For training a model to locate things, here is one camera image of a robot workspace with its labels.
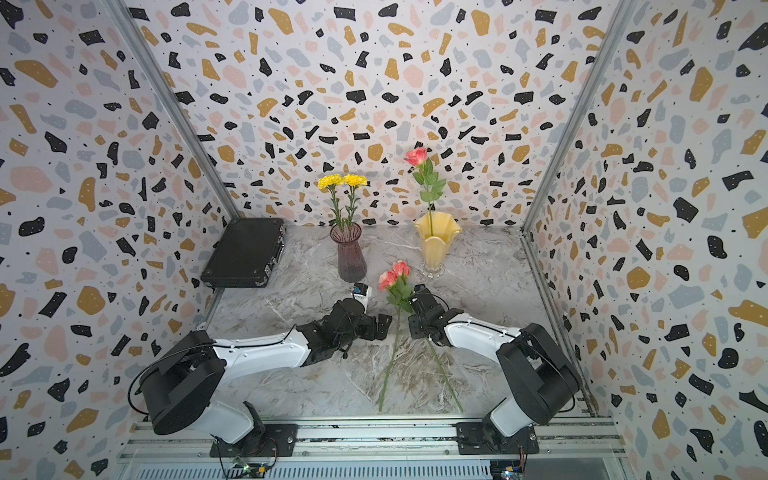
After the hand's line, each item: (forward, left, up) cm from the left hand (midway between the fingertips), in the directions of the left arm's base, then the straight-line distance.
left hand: (383, 315), depth 86 cm
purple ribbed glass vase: (+26, +13, -10) cm, 31 cm away
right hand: (+1, -11, -7) cm, 13 cm away
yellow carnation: (+31, +15, +24) cm, 42 cm away
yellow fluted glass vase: (+28, -17, +6) cm, 33 cm away
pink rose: (+16, -1, -6) cm, 17 cm away
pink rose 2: (+12, -7, -7) cm, 16 cm away
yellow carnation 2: (+30, +8, +24) cm, 40 cm away
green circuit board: (-35, +31, -10) cm, 48 cm away
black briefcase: (+30, +52, -6) cm, 60 cm away
